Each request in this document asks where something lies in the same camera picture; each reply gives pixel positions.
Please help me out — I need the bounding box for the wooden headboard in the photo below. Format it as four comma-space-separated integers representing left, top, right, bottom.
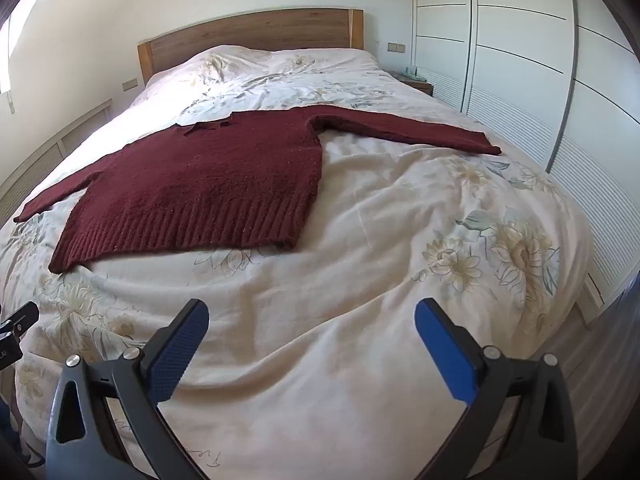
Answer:
137, 7, 366, 86

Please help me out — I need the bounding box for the wooden nightstand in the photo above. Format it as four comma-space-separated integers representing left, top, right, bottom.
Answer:
392, 67, 433, 96

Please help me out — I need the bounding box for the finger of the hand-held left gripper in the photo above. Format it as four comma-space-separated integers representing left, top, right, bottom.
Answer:
0, 301, 40, 337

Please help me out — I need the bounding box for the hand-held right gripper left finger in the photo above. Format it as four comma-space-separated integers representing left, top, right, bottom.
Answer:
45, 298, 216, 480

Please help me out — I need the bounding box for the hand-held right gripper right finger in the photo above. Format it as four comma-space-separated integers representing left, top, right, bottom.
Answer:
414, 297, 593, 480

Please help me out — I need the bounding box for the dark red knit sweater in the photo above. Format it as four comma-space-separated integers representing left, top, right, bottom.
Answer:
13, 108, 502, 275

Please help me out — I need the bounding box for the window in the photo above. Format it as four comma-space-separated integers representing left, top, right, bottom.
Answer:
0, 0, 31, 111

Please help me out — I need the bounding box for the white wardrobe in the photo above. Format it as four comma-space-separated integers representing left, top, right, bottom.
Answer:
410, 0, 640, 311

